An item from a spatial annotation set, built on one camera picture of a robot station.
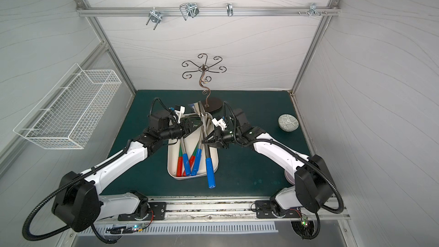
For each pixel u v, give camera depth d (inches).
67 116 27.0
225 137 26.6
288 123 40.2
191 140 36.6
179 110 29.4
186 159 33.8
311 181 16.6
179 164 33.8
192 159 34.2
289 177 30.5
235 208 29.6
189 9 30.1
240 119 24.5
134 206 24.2
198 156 32.7
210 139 28.7
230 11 30.8
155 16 29.8
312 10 30.1
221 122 29.5
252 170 34.2
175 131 27.0
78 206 15.6
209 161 26.0
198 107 33.1
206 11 31.5
